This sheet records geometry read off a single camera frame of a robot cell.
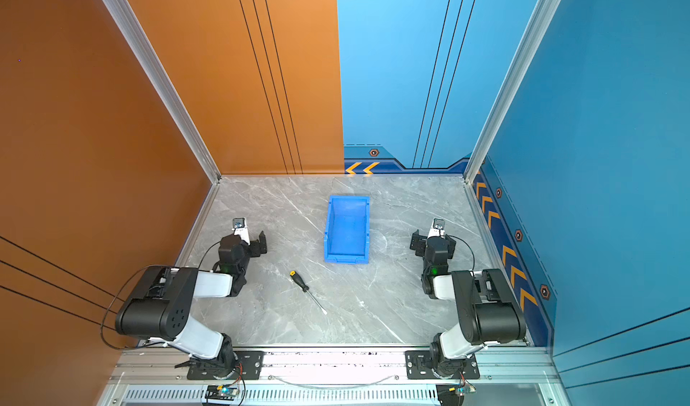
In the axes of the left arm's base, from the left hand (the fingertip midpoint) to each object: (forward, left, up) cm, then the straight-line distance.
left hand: (248, 230), depth 94 cm
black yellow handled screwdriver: (-18, -21, -6) cm, 28 cm away
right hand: (0, -64, +1) cm, 64 cm away
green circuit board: (-46, -3, -8) cm, 47 cm away
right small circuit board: (-45, -67, -6) cm, 81 cm away
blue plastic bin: (+5, -35, -6) cm, 36 cm away
